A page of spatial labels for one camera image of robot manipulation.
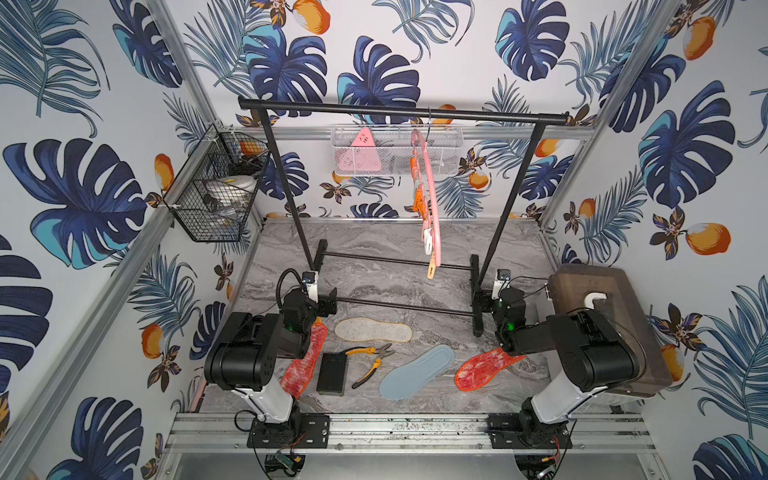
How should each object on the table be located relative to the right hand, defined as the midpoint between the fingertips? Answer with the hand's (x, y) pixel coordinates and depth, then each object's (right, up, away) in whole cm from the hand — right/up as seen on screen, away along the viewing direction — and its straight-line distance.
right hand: (495, 284), depth 96 cm
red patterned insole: (-60, -24, -12) cm, 65 cm away
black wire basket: (-89, +42, -1) cm, 99 cm away
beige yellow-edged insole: (-42, -13, -3) cm, 45 cm away
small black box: (-50, -24, -13) cm, 57 cm away
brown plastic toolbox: (+14, +2, -15) cm, 21 cm away
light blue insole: (-31, -25, -14) cm, 43 cm away
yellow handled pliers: (-36, -19, -8) cm, 42 cm away
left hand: (-56, 0, -2) cm, 56 cm away
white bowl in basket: (-76, +27, -16) cm, 82 cm away
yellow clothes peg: (-26, +7, -34) cm, 43 cm away
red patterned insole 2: (-8, -23, -11) cm, 27 cm away
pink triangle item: (-43, +39, -5) cm, 58 cm away
